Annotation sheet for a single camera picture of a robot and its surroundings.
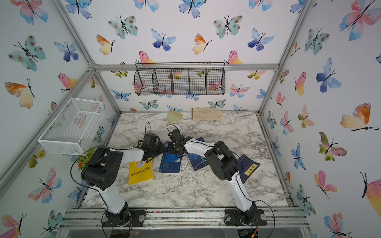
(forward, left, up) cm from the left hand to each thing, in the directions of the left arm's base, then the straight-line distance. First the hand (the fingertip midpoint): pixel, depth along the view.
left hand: (168, 146), depth 99 cm
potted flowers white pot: (-17, +40, +14) cm, 46 cm away
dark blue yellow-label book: (-12, -2, 0) cm, 13 cm away
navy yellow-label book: (-17, -50, 0) cm, 53 cm away
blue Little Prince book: (-11, -19, -1) cm, 22 cm away
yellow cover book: (-17, +15, 0) cm, 23 cm away
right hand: (-3, -2, +1) cm, 4 cm away
